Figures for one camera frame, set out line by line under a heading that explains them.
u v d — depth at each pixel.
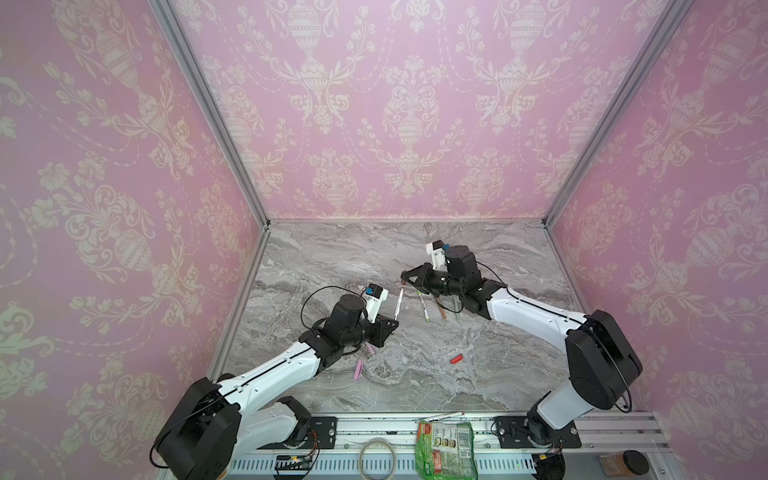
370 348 0.81
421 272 0.75
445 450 0.70
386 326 0.74
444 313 0.95
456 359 0.86
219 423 0.40
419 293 0.79
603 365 0.44
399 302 0.81
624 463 0.63
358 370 0.84
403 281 0.82
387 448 0.71
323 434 0.75
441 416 0.76
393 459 0.70
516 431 0.73
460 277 0.67
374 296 0.73
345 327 0.64
